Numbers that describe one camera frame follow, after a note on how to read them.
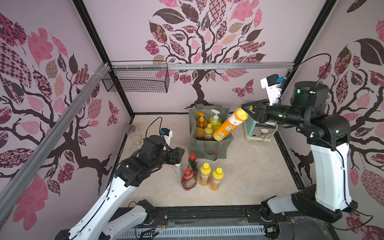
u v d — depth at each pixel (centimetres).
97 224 37
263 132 95
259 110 45
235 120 55
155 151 48
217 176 67
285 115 41
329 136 32
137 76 95
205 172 69
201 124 90
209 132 83
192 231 70
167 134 59
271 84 43
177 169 80
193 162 77
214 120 87
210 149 77
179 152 59
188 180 74
